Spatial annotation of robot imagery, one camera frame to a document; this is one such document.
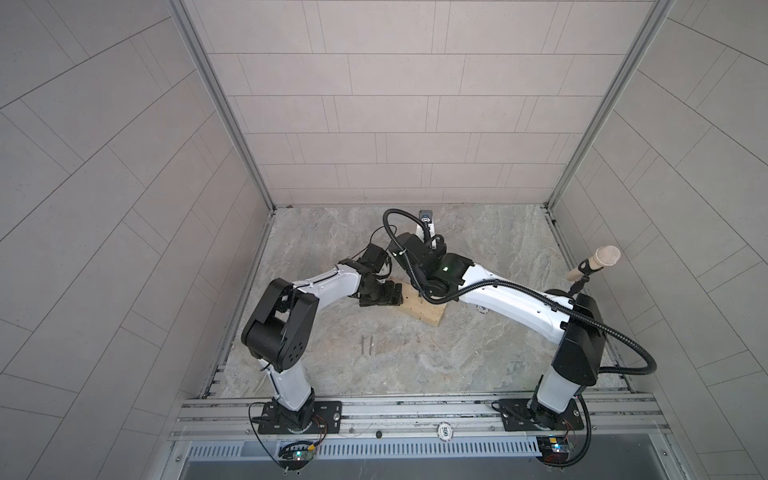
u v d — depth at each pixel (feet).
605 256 2.28
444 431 2.28
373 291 2.48
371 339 2.76
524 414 2.33
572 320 1.43
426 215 2.14
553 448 2.23
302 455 2.11
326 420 2.30
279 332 1.52
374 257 2.41
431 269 1.85
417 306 2.85
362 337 2.78
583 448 2.18
